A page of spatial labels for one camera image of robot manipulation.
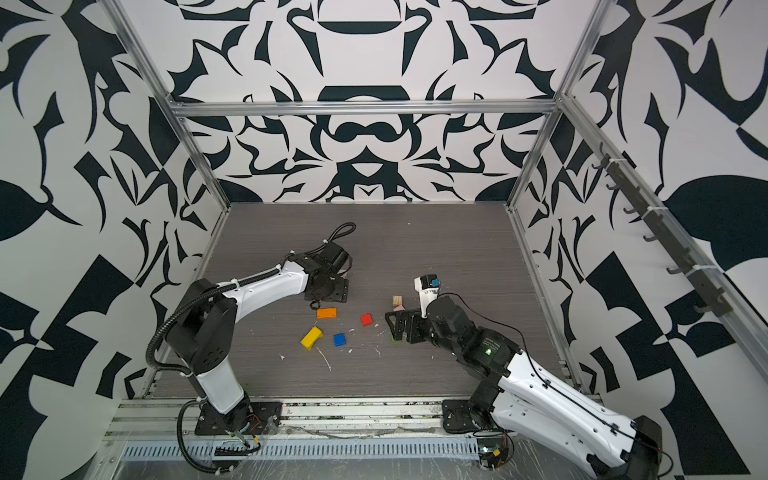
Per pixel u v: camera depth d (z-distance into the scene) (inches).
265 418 29.2
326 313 36.0
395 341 25.7
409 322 25.1
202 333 18.5
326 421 29.8
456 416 29.3
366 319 36.0
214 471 26.6
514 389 19.0
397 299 37.0
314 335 33.7
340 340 34.7
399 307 36.2
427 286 25.5
